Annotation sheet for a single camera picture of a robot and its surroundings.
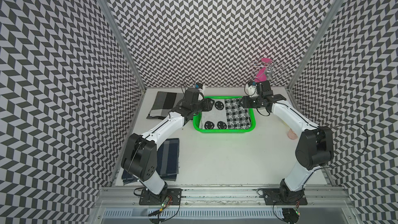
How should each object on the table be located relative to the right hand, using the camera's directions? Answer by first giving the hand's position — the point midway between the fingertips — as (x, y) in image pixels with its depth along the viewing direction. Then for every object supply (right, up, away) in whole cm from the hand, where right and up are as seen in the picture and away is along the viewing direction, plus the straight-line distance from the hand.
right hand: (242, 103), depth 90 cm
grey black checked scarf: (-51, +1, +19) cm, 55 cm away
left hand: (-18, +1, -4) cm, 19 cm away
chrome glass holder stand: (+20, +24, +10) cm, 33 cm away
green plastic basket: (-27, -8, +2) cm, 28 cm away
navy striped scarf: (-42, -31, -8) cm, 52 cm away
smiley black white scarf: (-8, -6, +4) cm, 11 cm away
